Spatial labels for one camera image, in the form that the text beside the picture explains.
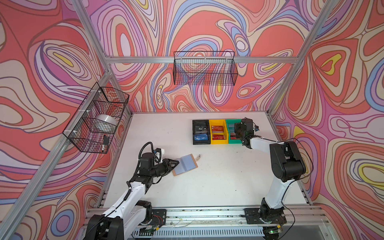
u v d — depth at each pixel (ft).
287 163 1.67
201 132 3.49
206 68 3.15
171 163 2.50
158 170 2.32
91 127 2.41
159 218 2.38
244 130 2.53
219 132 3.54
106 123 2.30
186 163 2.99
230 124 3.43
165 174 2.47
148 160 2.14
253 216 2.37
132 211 1.91
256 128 2.93
